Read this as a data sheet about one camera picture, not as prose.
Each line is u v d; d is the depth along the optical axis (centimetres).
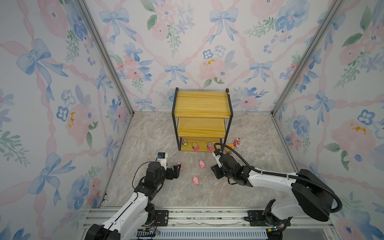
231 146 96
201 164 91
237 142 98
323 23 74
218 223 73
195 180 84
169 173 76
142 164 71
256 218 73
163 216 74
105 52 85
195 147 97
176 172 77
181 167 87
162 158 75
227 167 68
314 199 42
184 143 98
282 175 49
